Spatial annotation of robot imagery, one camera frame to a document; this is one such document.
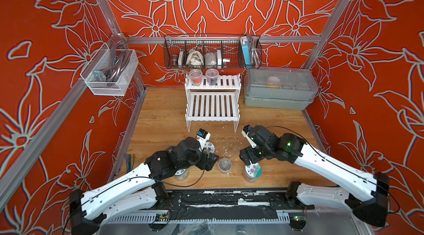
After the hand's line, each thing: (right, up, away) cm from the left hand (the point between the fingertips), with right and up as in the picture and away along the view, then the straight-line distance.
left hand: (212, 152), depth 70 cm
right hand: (+14, -1, +2) cm, 14 cm away
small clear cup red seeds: (-8, +35, +10) cm, 37 cm away
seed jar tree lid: (-14, -11, +4) cm, 18 cm away
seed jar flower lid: (+19, -10, +4) cm, 22 cm away
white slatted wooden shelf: (+4, +22, +25) cm, 34 cm away
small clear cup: (0, +36, +11) cm, 37 cm away
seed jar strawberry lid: (-1, -1, +12) cm, 12 cm away
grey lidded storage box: (+45, +30, +28) cm, 61 cm away
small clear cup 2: (+6, -9, +9) cm, 14 cm away
